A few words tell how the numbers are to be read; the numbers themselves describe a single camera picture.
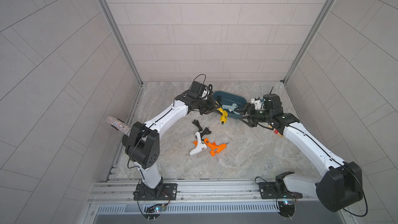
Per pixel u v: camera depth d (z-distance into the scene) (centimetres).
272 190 71
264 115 65
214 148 83
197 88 66
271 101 60
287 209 69
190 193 72
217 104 81
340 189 38
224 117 77
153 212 65
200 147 84
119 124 71
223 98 106
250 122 70
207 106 73
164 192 70
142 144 45
